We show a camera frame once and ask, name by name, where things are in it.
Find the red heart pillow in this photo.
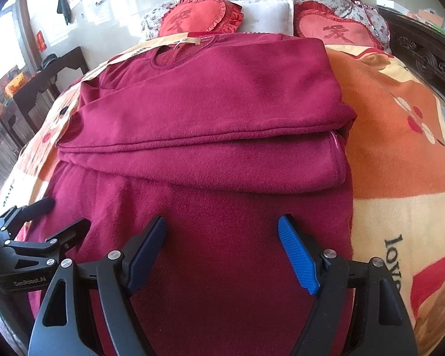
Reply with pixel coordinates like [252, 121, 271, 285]
[159, 0, 244, 38]
[293, 1, 386, 50]

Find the dark wooden table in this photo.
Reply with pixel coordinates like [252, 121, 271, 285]
[0, 46, 90, 145]

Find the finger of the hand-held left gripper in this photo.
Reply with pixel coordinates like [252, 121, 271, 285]
[4, 217, 91, 269]
[0, 197, 55, 238]

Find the dark hanging cloth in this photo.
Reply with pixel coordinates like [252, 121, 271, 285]
[57, 0, 73, 26]

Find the orange box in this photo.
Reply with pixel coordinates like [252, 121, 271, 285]
[417, 9, 444, 26]

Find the white pillow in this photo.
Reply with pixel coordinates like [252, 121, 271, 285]
[239, 0, 295, 36]

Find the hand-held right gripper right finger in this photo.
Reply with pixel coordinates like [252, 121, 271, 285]
[277, 214, 419, 356]

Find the dark carved wooden headboard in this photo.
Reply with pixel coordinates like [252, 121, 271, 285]
[376, 5, 445, 119]

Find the printed orange red blanket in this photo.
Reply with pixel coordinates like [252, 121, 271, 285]
[0, 37, 445, 356]

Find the orange crate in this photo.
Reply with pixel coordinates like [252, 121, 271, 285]
[5, 74, 32, 95]

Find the maroon fleece sweater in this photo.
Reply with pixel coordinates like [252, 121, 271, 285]
[17, 33, 358, 356]

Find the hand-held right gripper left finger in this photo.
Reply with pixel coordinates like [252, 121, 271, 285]
[29, 215, 167, 356]

